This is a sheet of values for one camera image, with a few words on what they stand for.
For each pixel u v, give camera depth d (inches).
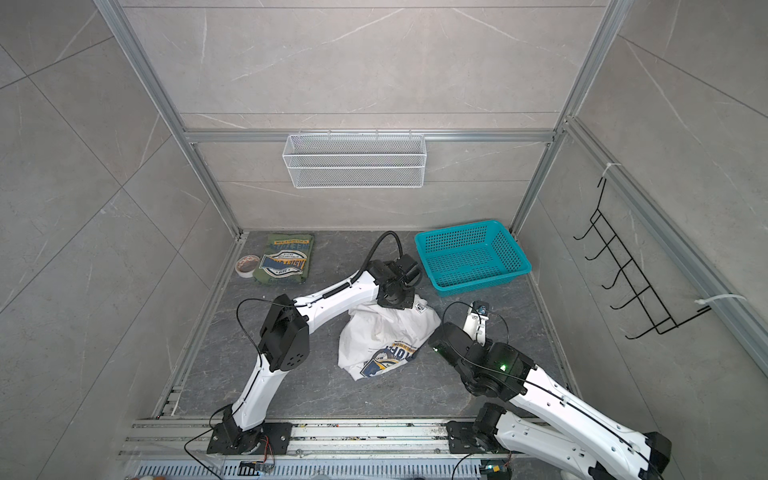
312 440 29.4
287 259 42.1
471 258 43.6
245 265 43.1
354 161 39.7
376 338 32.2
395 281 26.4
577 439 16.7
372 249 27.1
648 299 24.5
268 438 28.7
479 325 23.8
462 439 28.7
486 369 18.0
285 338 20.8
